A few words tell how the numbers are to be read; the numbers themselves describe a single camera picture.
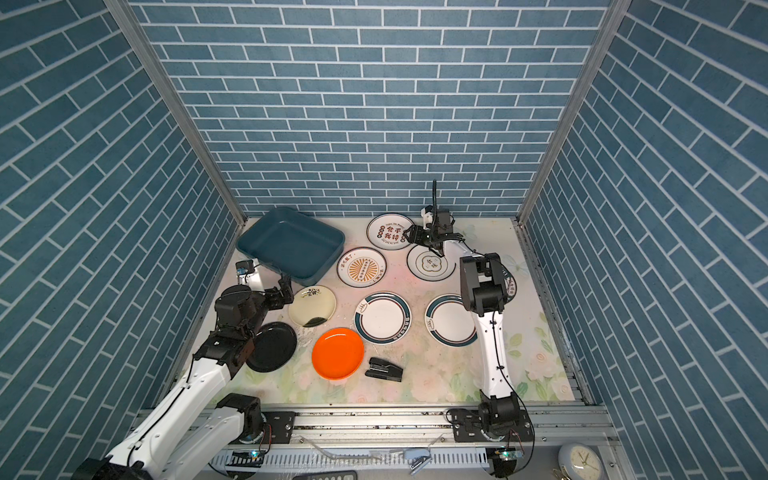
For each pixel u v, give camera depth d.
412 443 0.72
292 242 1.13
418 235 1.01
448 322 0.96
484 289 0.66
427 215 1.04
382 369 0.82
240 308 0.59
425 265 1.06
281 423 0.74
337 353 0.87
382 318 0.94
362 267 1.05
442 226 0.92
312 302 0.96
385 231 1.17
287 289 0.74
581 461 0.67
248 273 0.67
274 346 0.84
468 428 0.74
